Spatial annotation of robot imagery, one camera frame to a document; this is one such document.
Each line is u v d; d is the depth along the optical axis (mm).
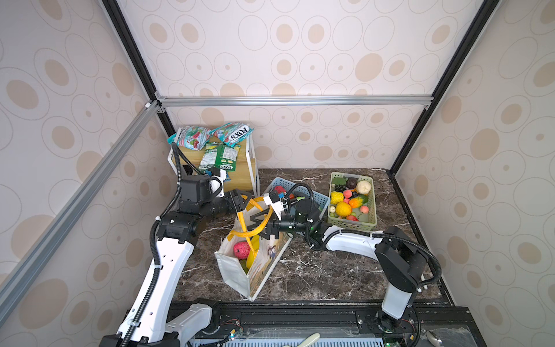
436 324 733
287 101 890
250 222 729
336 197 1007
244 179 926
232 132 799
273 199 662
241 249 776
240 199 610
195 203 493
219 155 751
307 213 612
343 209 972
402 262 470
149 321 373
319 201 1029
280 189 1058
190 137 814
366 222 938
